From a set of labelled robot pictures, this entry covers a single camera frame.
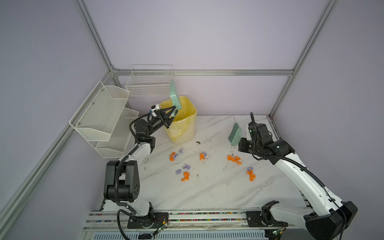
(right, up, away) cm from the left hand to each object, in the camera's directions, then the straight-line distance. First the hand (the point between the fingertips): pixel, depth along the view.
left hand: (176, 108), depth 72 cm
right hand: (+31, -18, +4) cm, 36 cm away
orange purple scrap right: (+43, -37, +18) cm, 59 cm away
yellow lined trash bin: (+1, -11, +16) cm, 20 cm away
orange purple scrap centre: (+14, -28, +23) cm, 39 cm away
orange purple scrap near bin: (-5, -27, +24) cm, 36 cm away
